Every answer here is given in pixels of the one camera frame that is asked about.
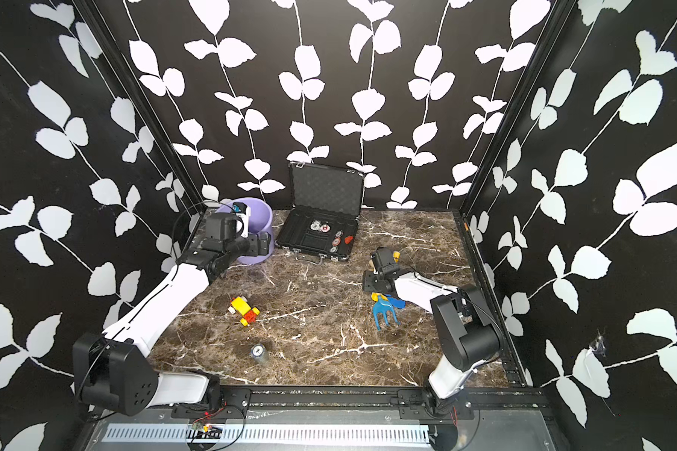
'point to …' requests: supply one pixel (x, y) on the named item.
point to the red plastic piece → (348, 240)
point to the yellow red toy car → (242, 306)
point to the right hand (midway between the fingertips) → (367, 276)
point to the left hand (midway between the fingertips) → (257, 230)
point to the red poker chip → (336, 241)
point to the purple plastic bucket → (260, 220)
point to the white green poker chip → (315, 225)
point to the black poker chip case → (324, 208)
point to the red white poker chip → (324, 228)
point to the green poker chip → (333, 249)
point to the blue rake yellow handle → (382, 301)
